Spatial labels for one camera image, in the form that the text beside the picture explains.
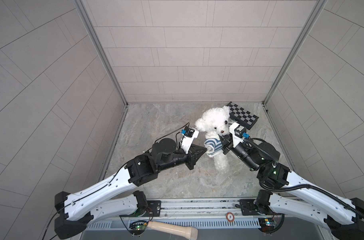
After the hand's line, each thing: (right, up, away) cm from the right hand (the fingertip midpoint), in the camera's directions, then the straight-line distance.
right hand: (216, 128), depth 58 cm
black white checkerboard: (+27, +4, +47) cm, 54 cm away
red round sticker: (+9, -43, +12) cm, 45 cm away
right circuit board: (+25, -45, +10) cm, 53 cm away
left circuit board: (-33, -45, +7) cm, 56 cm away
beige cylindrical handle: (-14, -44, +5) cm, 47 cm away
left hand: (-3, -9, -1) cm, 10 cm away
